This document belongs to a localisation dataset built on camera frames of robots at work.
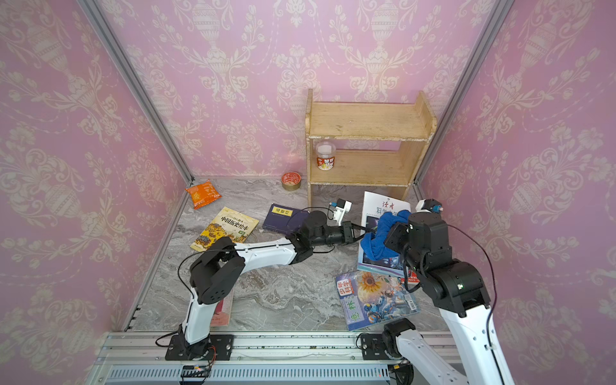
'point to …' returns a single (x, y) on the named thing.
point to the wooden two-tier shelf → (366, 144)
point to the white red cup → (326, 152)
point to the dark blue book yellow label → (283, 219)
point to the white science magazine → (374, 206)
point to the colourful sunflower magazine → (369, 298)
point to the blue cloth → (374, 245)
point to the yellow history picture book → (228, 223)
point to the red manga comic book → (413, 279)
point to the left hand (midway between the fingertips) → (371, 234)
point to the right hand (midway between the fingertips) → (394, 224)
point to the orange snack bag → (204, 194)
